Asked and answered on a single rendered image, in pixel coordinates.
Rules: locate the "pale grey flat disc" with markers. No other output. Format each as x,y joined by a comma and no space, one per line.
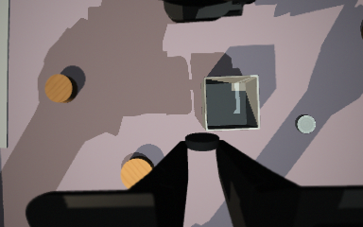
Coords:
305,124

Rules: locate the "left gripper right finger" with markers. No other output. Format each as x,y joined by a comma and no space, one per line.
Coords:
255,197

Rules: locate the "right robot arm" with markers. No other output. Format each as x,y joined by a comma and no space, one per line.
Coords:
197,10

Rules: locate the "dark grey disc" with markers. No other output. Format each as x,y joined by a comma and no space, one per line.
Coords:
202,141

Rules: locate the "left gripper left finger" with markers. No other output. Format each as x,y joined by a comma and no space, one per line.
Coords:
157,200

